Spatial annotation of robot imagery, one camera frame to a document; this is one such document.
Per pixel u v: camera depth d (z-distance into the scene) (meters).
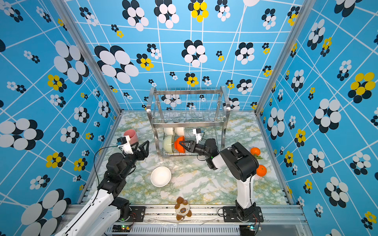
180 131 0.94
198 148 0.81
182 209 0.73
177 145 0.87
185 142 0.86
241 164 0.52
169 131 0.94
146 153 0.71
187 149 0.80
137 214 0.74
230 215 0.72
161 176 0.84
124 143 0.66
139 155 0.68
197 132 0.83
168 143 0.86
